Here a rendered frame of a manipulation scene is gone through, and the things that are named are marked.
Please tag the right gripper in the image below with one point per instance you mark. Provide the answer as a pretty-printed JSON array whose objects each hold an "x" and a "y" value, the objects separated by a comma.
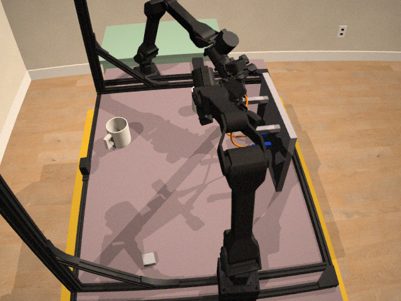
[{"x": 254, "y": 119}]

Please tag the cream cylinder with white top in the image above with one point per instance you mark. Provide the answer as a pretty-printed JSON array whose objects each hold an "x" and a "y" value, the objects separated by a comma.
[{"x": 194, "y": 106}]

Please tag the cream mug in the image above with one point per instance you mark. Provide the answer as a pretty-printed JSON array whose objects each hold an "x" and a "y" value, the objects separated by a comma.
[{"x": 119, "y": 139}]

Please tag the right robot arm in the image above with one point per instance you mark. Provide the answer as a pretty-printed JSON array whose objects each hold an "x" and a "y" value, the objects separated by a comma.
[{"x": 244, "y": 168}]

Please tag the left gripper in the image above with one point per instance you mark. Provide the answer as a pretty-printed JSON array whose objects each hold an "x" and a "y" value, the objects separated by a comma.
[{"x": 240, "y": 77}]

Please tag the small white block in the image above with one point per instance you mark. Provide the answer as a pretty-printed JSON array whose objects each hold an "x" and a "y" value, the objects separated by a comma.
[{"x": 148, "y": 259}]

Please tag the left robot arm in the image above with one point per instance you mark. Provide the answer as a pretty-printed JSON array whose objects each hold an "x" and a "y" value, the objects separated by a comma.
[{"x": 202, "y": 35}]

